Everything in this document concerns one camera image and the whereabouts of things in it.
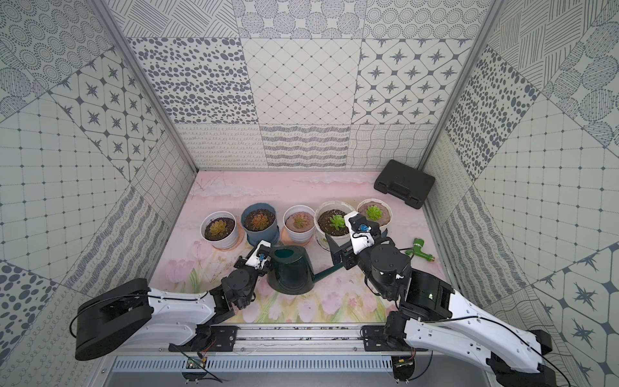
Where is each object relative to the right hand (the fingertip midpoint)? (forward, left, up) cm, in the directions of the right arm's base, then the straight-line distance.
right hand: (342, 228), depth 63 cm
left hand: (+5, +28, -16) cm, 32 cm away
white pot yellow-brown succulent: (+12, +44, -20) cm, 49 cm away
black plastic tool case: (+43, -33, -28) cm, 60 cm away
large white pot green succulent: (+16, +3, -20) cm, 26 cm away
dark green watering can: (-3, +16, -21) cm, 26 cm away
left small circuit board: (-29, +43, -33) cm, 62 cm away
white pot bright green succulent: (+20, -15, -19) cm, 32 cm away
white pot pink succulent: (+15, +14, -19) cm, 28 cm away
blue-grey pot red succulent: (+15, +29, -21) cm, 39 cm away
